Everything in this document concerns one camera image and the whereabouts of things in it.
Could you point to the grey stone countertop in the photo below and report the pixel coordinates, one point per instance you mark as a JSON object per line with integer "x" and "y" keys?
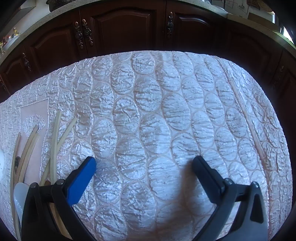
{"x": 198, "y": 5}

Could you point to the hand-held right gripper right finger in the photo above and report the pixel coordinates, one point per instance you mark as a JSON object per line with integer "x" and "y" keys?
{"x": 208, "y": 180}

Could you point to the white quilted tablecloth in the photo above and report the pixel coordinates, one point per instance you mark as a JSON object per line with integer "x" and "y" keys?
{"x": 150, "y": 115}

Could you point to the row of condiment bottles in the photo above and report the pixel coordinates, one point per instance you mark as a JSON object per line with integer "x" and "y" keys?
{"x": 14, "y": 31}

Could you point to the dark wooden base cabinets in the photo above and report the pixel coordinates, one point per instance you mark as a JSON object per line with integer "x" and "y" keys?
{"x": 129, "y": 30}

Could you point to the white ceramic spoon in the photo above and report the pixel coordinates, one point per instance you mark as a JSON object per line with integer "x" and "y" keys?
{"x": 19, "y": 199}

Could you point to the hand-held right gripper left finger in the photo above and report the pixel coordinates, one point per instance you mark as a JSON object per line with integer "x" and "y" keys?
{"x": 81, "y": 180}

